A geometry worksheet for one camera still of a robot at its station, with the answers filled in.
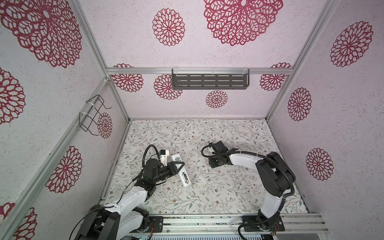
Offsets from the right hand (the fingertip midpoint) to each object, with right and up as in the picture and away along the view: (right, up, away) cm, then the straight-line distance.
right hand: (211, 160), depth 96 cm
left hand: (-17, 0, -15) cm, 23 cm away
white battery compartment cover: (-5, -10, -7) cm, 14 cm away
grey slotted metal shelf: (-1, +53, -1) cm, 53 cm away
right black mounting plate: (+28, -27, -23) cm, 45 cm away
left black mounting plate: (-30, -28, -23) cm, 47 cm away
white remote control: (-17, -4, -19) cm, 26 cm away
